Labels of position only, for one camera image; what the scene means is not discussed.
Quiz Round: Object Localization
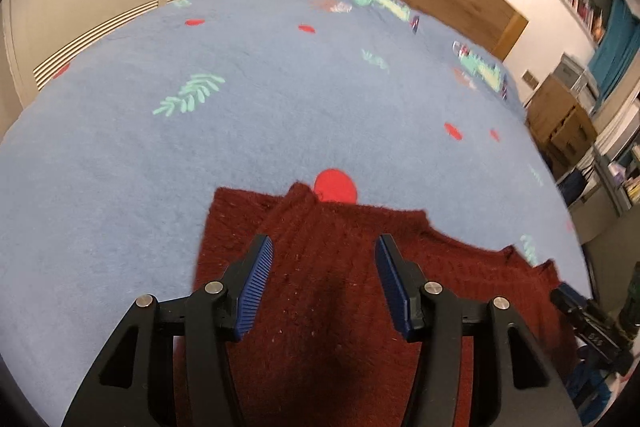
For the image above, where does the cluttered desk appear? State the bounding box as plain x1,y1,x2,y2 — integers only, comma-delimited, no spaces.
575,127,640,218

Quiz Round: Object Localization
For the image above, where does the long teal curtain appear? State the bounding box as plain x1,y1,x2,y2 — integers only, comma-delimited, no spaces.
587,0,640,102

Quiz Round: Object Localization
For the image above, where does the dark red knitted sweater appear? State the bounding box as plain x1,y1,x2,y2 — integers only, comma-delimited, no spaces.
192,182,581,427

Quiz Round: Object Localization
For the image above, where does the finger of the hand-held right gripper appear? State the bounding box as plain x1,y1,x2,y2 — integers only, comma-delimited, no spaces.
550,283,633,375

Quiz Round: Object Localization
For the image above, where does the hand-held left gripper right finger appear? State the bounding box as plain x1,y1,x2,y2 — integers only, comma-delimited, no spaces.
375,233,583,427

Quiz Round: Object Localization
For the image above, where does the dark bag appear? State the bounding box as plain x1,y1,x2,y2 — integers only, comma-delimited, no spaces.
557,169,591,205

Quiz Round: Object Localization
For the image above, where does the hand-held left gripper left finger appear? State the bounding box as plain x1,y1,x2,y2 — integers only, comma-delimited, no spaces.
62,234,275,427

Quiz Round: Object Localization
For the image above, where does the wooden nightstand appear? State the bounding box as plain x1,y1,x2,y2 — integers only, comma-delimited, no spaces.
525,74,598,158

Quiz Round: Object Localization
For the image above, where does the white printer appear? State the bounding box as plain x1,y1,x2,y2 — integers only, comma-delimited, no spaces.
555,53,601,100

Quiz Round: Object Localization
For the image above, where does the blue printed blanket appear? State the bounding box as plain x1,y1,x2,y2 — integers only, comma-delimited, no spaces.
0,0,596,427

